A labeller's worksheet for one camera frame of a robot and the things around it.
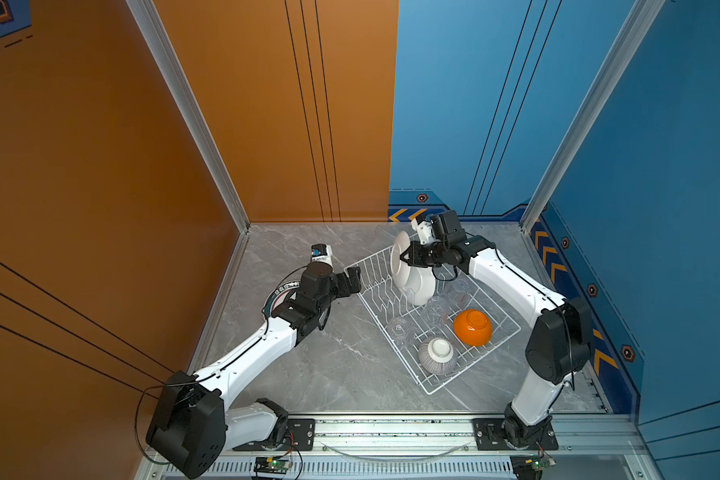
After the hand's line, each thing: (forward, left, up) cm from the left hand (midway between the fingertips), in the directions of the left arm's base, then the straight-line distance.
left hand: (348, 268), depth 82 cm
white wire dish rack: (-12, -28, -17) cm, 35 cm away
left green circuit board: (-43, +17, -21) cm, 51 cm away
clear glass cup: (-1, -33, -10) cm, 34 cm away
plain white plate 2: (0, -21, -9) cm, 23 cm away
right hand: (+5, -15, 0) cm, 15 cm away
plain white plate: (+3, -15, -4) cm, 16 cm away
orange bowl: (-11, -36, -13) cm, 40 cm away
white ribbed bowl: (-20, -24, -12) cm, 34 cm away
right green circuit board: (-43, -45, -21) cm, 66 cm away
